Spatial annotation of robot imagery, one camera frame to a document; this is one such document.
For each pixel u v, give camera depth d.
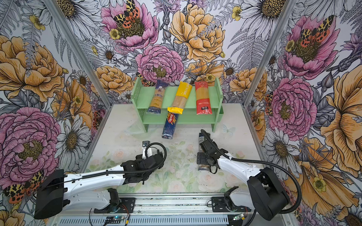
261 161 0.46
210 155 0.66
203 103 0.81
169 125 0.89
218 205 0.74
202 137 0.99
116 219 0.70
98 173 0.49
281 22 0.77
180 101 0.81
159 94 0.85
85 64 0.94
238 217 0.72
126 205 0.74
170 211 0.74
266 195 0.42
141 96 0.90
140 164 0.61
